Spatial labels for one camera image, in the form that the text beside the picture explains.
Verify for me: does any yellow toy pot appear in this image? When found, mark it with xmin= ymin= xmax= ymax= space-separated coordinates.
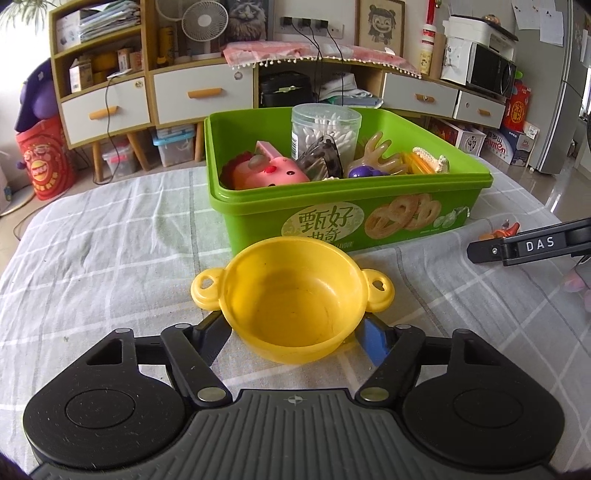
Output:
xmin=190 ymin=237 xmax=396 ymax=364

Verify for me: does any translucent brown hand massager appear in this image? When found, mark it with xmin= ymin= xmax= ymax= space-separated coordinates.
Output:
xmin=346 ymin=131 xmax=409 ymax=178

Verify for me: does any clear cotton swab jar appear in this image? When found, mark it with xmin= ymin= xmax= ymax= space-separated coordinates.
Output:
xmin=291 ymin=103 xmax=362 ymax=169

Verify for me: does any beige starfish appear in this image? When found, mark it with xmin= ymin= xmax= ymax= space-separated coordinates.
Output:
xmin=412 ymin=147 xmax=450 ymax=174

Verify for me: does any orange small toy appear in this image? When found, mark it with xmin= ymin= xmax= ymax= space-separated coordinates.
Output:
xmin=479 ymin=221 xmax=521 ymax=241

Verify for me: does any white cartoon cardboard box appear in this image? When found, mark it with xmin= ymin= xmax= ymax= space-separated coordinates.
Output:
xmin=429 ymin=118 xmax=486 ymax=156

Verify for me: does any white checked table cloth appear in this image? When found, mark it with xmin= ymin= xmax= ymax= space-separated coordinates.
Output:
xmin=1 ymin=167 xmax=590 ymax=470

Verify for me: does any yellow orange toy corn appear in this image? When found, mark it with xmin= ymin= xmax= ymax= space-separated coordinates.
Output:
xmin=402 ymin=152 xmax=436 ymax=175

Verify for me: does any green plastic biscuit box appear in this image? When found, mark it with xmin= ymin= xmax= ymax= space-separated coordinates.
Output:
xmin=204 ymin=108 xmax=493 ymax=253

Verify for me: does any silver refrigerator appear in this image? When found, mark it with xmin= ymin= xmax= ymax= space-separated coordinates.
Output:
xmin=522 ymin=1 xmax=590 ymax=175

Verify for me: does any black white microwave oven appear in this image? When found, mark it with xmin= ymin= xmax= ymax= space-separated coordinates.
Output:
xmin=440 ymin=37 xmax=517 ymax=98

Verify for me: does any pink pig toy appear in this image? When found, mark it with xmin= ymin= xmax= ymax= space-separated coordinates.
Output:
xmin=219 ymin=141 xmax=310 ymax=190

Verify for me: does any clear storage box pink lid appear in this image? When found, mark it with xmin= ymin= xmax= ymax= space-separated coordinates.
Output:
xmin=102 ymin=143 xmax=139 ymax=178

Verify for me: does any clear storage box blue lid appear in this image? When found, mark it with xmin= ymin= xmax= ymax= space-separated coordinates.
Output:
xmin=152 ymin=125 xmax=195 ymax=167

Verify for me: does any white printer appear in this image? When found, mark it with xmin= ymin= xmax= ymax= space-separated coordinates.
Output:
xmin=443 ymin=15 xmax=518 ymax=61

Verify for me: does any red cartoon bucket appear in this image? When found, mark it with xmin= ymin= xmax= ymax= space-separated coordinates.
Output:
xmin=16 ymin=115 xmax=76 ymax=201

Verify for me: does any framed cartoon girl picture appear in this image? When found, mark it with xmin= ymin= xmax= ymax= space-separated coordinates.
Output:
xmin=356 ymin=0 xmax=406 ymax=56

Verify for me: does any black case on shelf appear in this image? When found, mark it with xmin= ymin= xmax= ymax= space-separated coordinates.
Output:
xmin=259 ymin=71 xmax=315 ymax=108

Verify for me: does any wooden white drawer cabinet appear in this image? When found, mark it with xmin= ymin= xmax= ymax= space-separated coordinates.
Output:
xmin=49 ymin=1 xmax=505 ymax=181

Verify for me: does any purple plush toy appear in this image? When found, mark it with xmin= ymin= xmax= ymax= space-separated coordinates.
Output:
xmin=15 ymin=59 xmax=58 ymax=133

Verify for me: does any pink lace cloth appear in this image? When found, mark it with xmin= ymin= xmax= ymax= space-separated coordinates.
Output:
xmin=222 ymin=40 xmax=422 ymax=79

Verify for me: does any white desk fan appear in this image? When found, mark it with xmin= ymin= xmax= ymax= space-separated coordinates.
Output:
xmin=181 ymin=1 xmax=229 ymax=59

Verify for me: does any framed cat picture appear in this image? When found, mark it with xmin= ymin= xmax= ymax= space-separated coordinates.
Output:
xmin=225 ymin=0 xmax=273 ymax=42

